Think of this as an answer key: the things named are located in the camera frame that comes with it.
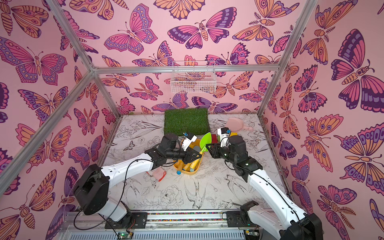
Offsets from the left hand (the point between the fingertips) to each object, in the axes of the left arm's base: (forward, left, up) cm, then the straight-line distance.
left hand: (201, 155), depth 77 cm
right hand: (+2, -2, +4) cm, 5 cm away
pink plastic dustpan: (+37, -28, -19) cm, 50 cm away
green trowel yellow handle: (+6, -2, +5) cm, 8 cm away
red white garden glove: (-3, +25, -17) cm, 30 cm away
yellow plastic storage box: (0, +12, -11) cm, 17 cm away
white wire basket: (+54, +5, +7) cm, 55 cm away
